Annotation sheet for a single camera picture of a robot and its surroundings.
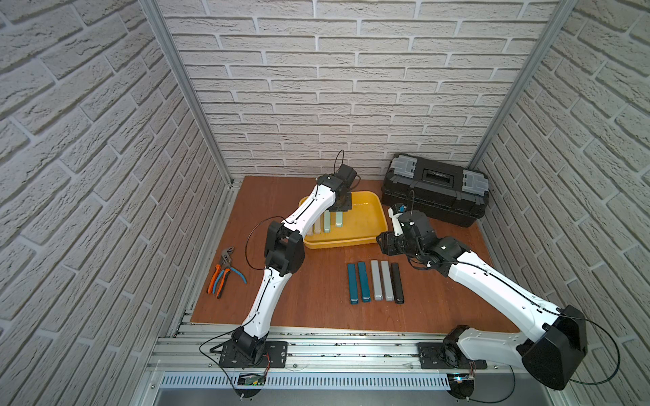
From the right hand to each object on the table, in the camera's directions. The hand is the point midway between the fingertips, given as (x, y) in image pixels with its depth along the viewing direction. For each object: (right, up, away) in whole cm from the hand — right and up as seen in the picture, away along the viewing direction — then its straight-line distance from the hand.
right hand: (387, 236), depth 80 cm
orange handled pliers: (-57, -17, +7) cm, 60 cm away
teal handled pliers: (-57, -12, +11) cm, 59 cm away
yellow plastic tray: (-4, +2, +25) cm, 26 cm away
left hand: (-12, +11, +17) cm, 24 cm away
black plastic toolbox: (+26, +15, +15) cm, 34 cm away
